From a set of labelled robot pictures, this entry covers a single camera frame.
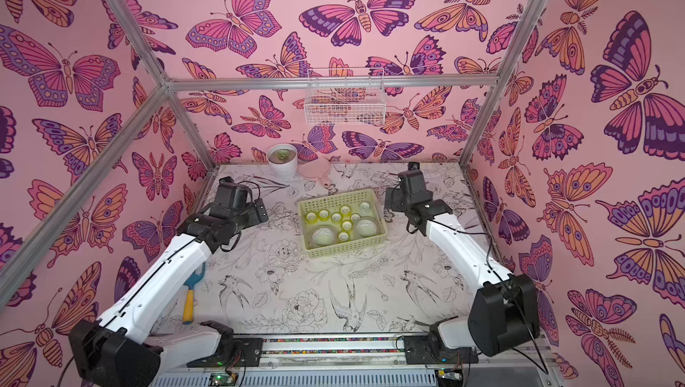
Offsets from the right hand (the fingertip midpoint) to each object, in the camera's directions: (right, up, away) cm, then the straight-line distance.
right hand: (400, 195), depth 85 cm
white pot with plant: (-43, +14, +24) cm, 52 cm away
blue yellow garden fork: (-64, -36, -6) cm, 74 cm away
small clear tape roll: (-10, -6, +18) cm, 22 cm away
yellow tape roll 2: (-26, -8, +16) cm, 32 cm away
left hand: (-46, -4, -4) cm, 46 cm away
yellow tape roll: (-18, -15, +11) cm, 26 cm away
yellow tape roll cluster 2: (-21, -9, +17) cm, 28 cm away
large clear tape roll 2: (-10, -13, +13) cm, 21 cm away
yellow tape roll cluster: (-17, -12, +14) cm, 25 cm away
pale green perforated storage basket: (-23, -4, +17) cm, 29 cm away
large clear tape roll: (-26, -16, +12) cm, 32 cm away
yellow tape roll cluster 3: (-31, -9, +18) cm, 37 cm away
